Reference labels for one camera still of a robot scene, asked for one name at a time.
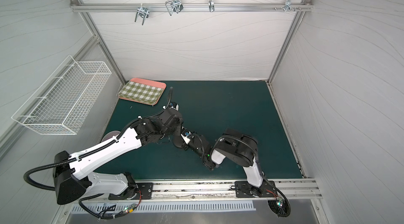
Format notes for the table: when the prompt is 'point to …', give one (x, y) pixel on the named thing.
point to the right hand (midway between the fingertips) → (179, 130)
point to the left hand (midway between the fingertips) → (181, 126)
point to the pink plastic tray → (151, 82)
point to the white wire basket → (61, 104)
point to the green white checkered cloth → (141, 92)
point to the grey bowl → (110, 135)
